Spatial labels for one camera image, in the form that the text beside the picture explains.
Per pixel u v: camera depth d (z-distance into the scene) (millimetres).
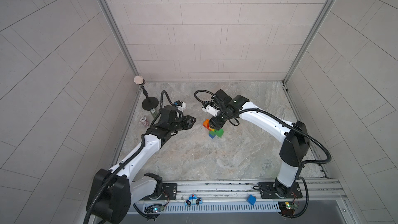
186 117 694
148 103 955
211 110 725
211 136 881
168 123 610
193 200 680
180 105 734
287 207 679
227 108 588
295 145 455
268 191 709
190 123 754
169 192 710
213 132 814
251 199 693
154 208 652
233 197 708
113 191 391
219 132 790
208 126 846
